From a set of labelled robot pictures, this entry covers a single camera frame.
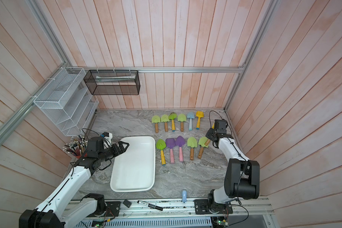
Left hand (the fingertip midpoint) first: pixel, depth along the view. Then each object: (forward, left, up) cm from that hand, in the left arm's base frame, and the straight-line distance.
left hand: (124, 148), depth 83 cm
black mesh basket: (+51, +16, +11) cm, 55 cm away
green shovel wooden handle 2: (+35, -23, -12) cm, 44 cm away
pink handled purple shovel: (+11, -28, -11) cm, 32 cm away
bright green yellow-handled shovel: (+36, -29, -10) cm, 48 cm away
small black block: (-26, -4, -13) cm, 30 cm away
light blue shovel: (+37, -44, -11) cm, 59 cm away
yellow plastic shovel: (+38, -52, -11) cm, 65 cm away
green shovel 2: (+11, -43, -11) cm, 46 cm away
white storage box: (-8, -5, -12) cm, 15 cm away
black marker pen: (-28, -17, -12) cm, 34 cm away
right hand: (+14, -55, -2) cm, 57 cm away
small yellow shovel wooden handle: (+8, -52, -3) cm, 53 cm away
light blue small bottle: (-23, -35, -11) cm, 43 cm away
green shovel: (+35, -37, -12) cm, 53 cm away
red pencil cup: (-2, +26, +5) cm, 26 cm away
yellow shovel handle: (+9, -21, -10) cm, 25 cm away
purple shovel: (+14, -35, -12) cm, 39 cm away
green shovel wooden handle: (+32, -16, -11) cm, 37 cm away
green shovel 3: (+13, -51, -13) cm, 54 cm away
